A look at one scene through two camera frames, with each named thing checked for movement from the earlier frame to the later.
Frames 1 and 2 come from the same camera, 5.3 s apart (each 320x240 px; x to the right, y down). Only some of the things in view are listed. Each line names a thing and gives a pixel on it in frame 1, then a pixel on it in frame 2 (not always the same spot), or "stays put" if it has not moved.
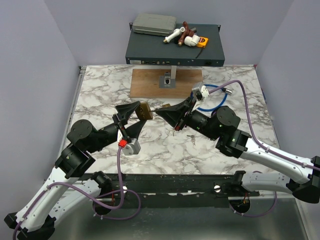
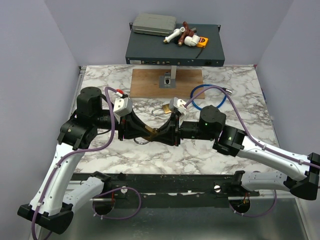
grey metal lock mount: [169, 80] stays put
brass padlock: [143, 111] to [151, 136]
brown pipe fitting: [186, 33] stays put
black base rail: [168, 190] stays put
